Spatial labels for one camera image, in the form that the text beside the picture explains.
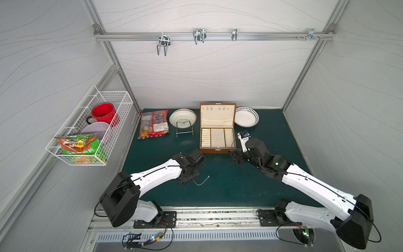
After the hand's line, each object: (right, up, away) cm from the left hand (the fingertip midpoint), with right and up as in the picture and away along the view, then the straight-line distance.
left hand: (195, 176), depth 83 cm
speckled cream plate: (-8, +32, +12) cm, 35 cm away
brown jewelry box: (+14, +26, +21) cm, 36 cm away
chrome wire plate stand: (-14, +22, +21) cm, 34 cm away
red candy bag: (-31, +28, +25) cm, 48 cm away
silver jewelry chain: (+3, -5, +2) cm, 6 cm away
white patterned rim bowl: (+36, +33, +32) cm, 59 cm away
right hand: (+22, +16, -5) cm, 28 cm away
